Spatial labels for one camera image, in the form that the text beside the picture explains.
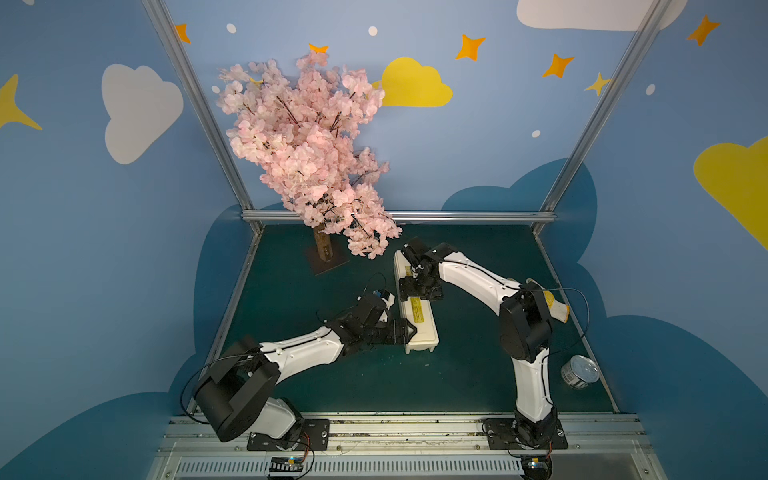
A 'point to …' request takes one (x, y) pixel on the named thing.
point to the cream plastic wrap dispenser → (420, 312)
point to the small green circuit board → (286, 464)
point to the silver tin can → (579, 371)
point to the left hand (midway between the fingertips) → (408, 327)
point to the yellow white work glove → (558, 310)
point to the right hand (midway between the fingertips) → (415, 296)
